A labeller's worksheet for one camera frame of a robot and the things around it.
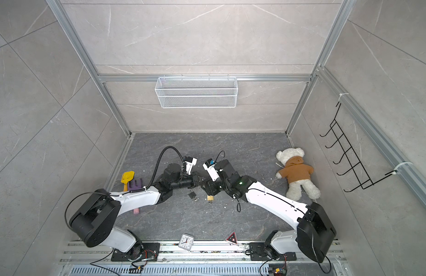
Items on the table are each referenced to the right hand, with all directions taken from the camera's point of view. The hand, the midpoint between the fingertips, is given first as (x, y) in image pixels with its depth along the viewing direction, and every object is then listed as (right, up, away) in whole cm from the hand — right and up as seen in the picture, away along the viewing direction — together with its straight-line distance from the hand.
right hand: (206, 181), depth 80 cm
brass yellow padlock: (+1, -11, +10) cm, 15 cm away
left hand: (+2, +3, +1) cm, 4 cm away
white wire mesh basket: (-8, +49, +21) cm, 54 cm away
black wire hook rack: (+56, +4, -21) cm, 60 cm away
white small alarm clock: (-9, -26, -5) cm, 28 cm away
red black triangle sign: (+12, -25, -3) cm, 28 cm away
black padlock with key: (-8, -9, +11) cm, 16 cm away
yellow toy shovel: (-47, -1, +16) cm, 49 cm away
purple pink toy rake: (-40, -5, +14) cm, 43 cm away
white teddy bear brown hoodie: (+49, +1, +13) cm, 51 cm away
